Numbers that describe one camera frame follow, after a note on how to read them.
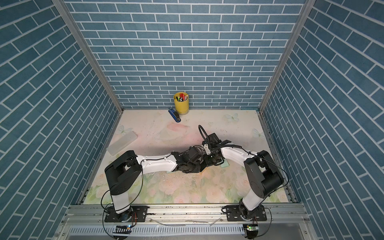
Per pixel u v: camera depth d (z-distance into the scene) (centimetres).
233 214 73
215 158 76
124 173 49
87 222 75
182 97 112
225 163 73
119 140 103
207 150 83
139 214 73
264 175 46
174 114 112
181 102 108
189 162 69
